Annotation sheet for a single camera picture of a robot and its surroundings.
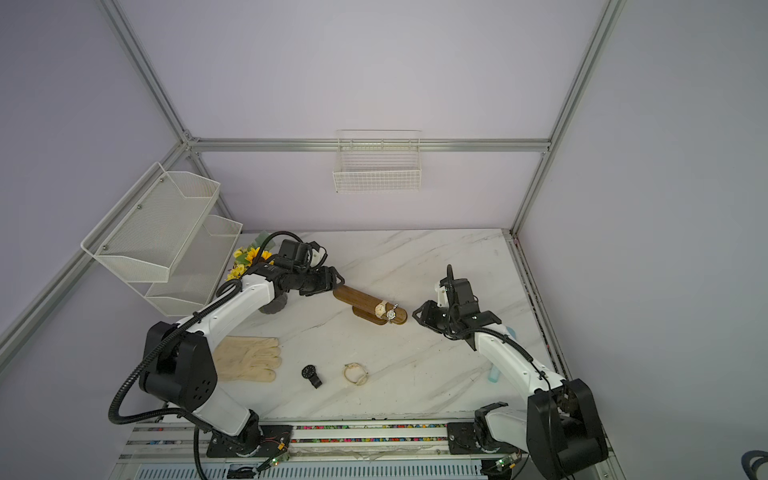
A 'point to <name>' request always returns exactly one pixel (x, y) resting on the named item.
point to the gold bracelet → (362, 380)
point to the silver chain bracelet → (391, 314)
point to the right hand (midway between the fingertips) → (418, 319)
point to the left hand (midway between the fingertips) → (335, 285)
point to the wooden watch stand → (364, 306)
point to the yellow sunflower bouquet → (243, 257)
